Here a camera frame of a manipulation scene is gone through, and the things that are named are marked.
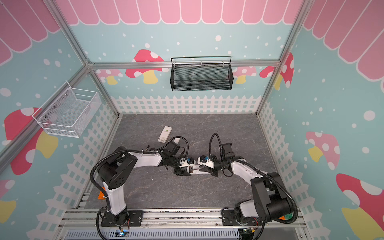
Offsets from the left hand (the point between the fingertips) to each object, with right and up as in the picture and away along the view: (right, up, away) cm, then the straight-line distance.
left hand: (189, 170), depth 92 cm
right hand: (+7, +4, -6) cm, 11 cm away
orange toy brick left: (-31, +2, -37) cm, 48 cm away
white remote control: (+4, +2, -6) cm, 7 cm away
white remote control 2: (-18, +22, +16) cm, 33 cm away
